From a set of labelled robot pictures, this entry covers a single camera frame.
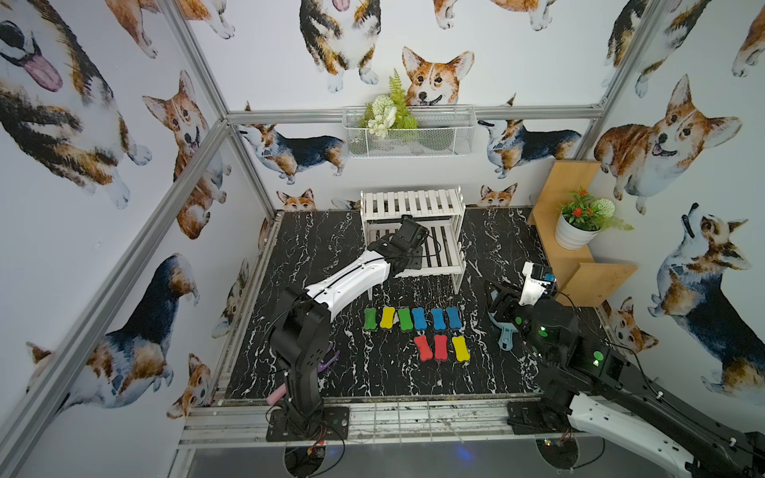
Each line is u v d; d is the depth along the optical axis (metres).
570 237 0.95
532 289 0.61
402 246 0.68
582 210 0.90
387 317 0.91
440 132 0.93
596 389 0.49
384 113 0.79
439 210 0.84
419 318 0.91
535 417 0.73
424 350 0.86
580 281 0.83
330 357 0.85
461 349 0.86
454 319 0.90
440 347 0.86
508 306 0.60
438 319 0.91
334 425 0.74
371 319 0.90
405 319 0.91
